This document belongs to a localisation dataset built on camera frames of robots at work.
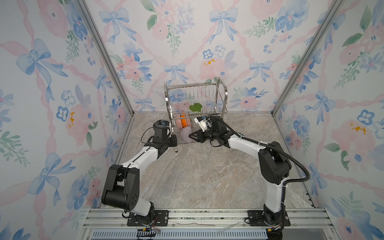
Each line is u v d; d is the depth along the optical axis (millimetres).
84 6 689
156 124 1078
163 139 700
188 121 975
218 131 732
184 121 975
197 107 858
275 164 509
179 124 977
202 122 813
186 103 1162
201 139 797
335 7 690
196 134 819
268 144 547
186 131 921
